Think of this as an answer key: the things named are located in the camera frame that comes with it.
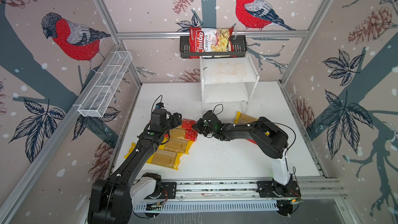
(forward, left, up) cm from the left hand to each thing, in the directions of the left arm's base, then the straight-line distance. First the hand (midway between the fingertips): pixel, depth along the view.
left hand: (176, 116), depth 83 cm
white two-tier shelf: (+10, -27, +17) cm, 34 cm away
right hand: (-2, -6, -11) cm, 13 cm away
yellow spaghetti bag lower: (-18, +7, -14) cm, 24 cm away
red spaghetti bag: (+2, -5, -12) cm, 13 cm away
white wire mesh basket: (-1, +36, +14) cm, 39 cm away
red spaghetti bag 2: (-5, -8, -13) cm, 16 cm away
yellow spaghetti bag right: (+7, -40, -14) cm, 43 cm away
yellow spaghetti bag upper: (-10, -1, -15) cm, 18 cm away
